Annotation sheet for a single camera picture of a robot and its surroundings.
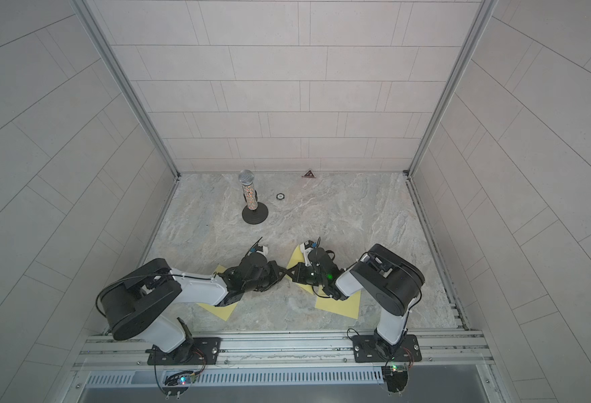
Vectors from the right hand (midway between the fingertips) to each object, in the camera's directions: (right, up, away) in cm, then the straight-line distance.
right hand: (288, 275), depth 88 cm
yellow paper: (+19, -8, -9) cm, 23 cm away
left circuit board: (-28, -21, -22) cm, 41 cm away
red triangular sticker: (+8, +38, +28) cm, 48 cm away
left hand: (+2, +2, -2) cm, 3 cm away
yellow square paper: (+4, +7, 0) cm, 8 cm away
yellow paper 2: (-20, -9, -8) cm, 24 cm away
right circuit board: (+32, -22, -19) cm, 43 cm away
